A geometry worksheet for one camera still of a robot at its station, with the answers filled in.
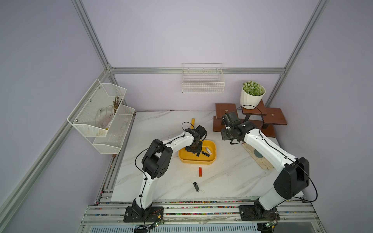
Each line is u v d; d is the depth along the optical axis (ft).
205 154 3.14
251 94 2.69
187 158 2.92
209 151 3.15
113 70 3.02
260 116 3.23
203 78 3.19
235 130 1.95
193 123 3.66
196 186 2.70
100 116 2.55
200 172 2.89
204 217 2.40
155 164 1.76
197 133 2.43
